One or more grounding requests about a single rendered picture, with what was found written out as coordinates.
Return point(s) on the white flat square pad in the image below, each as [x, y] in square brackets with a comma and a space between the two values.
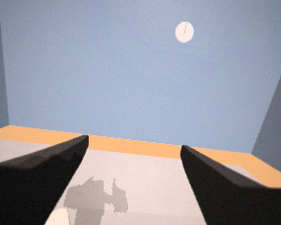
[58, 217]

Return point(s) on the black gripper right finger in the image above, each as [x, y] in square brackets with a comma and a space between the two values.
[226, 197]

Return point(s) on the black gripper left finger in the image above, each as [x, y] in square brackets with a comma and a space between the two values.
[31, 185]

